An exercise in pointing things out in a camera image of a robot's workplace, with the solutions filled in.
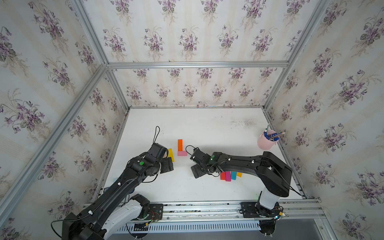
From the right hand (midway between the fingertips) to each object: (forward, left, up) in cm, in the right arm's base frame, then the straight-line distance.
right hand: (201, 170), depth 86 cm
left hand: (-3, +17, +10) cm, 20 cm away
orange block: (+16, +14, 0) cm, 21 cm away
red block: (-3, -13, -1) cm, 13 cm away
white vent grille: (-27, +2, -1) cm, 27 cm away
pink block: (+12, +12, -3) cm, 17 cm away
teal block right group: (-3, -18, +1) cm, 19 cm away
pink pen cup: (+16, -40, +9) cm, 44 cm away
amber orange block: (-3, -22, +2) cm, 22 cm away
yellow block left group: (+11, +20, -2) cm, 23 cm away
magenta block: (-3, -15, 0) cm, 16 cm away
